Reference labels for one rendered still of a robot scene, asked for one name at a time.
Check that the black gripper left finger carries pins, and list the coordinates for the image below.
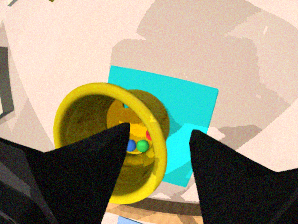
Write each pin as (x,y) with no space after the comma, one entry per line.
(71,184)

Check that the cream flat rectangular block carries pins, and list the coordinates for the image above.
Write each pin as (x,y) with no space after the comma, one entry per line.
(6,102)

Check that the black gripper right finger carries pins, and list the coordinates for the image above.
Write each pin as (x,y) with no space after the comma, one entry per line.
(233,189)

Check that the green marble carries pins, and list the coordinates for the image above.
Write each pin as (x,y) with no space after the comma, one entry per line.
(142,145)

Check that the olive-yellow cup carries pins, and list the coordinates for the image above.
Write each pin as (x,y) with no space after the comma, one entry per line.
(93,107)

